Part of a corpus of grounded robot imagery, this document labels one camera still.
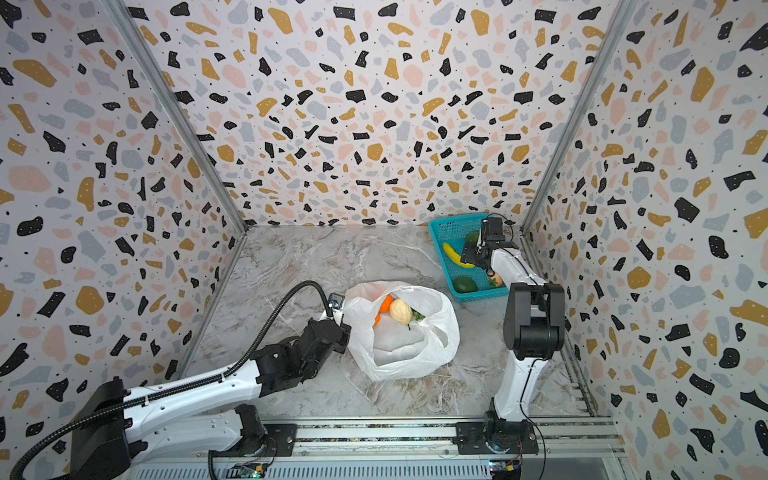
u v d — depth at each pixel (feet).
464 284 3.25
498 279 3.31
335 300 2.17
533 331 1.72
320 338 1.83
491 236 2.57
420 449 2.40
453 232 3.85
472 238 3.71
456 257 3.59
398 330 3.10
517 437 2.25
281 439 2.41
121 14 2.26
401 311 3.02
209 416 1.91
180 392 1.49
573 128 3.02
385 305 3.03
